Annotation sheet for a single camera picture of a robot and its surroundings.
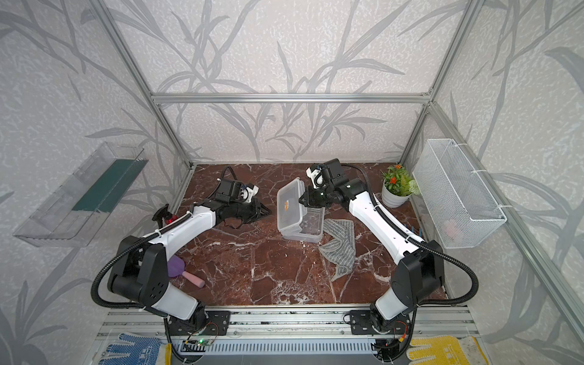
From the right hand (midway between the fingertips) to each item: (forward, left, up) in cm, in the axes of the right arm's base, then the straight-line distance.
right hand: (299, 198), depth 79 cm
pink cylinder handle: (-21, +39, -20) cm, 49 cm away
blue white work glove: (-41, +47, -20) cm, 66 cm away
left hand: (-1, +11, -8) cm, 14 cm away
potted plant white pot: (+12, -40, -9) cm, 43 cm away
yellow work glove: (-42, -45, -22) cm, 65 cm away
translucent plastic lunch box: (+1, -5, -22) cm, 23 cm away
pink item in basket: (-11, -50, -2) cm, 51 cm away
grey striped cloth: (-10, -16, -22) cm, 29 cm away
